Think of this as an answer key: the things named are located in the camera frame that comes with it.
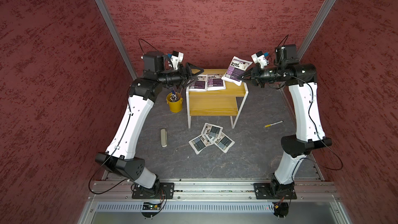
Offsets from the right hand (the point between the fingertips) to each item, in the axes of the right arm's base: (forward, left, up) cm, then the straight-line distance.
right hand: (238, 80), depth 64 cm
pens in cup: (+19, +34, -31) cm, 50 cm away
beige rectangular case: (-7, +40, -39) cm, 56 cm away
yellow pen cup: (+14, +35, -37) cm, 53 cm away
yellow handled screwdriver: (+1, -27, -43) cm, 50 cm away
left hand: (-1, +17, +3) cm, 17 cm away
